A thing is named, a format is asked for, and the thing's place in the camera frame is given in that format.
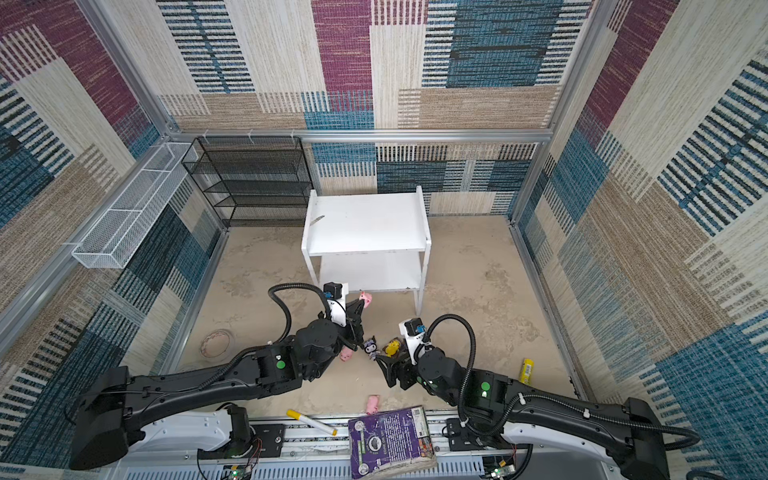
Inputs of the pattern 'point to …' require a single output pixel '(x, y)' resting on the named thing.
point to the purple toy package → (391, 442)
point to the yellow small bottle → (526, 372)
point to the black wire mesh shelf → (252, 180)
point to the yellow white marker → (295, 415)
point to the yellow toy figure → (392, 348)
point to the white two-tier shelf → (369, 242)
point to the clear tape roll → (215, 343)
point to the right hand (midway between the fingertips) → (392, 355)
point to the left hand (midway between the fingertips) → (365, 301)
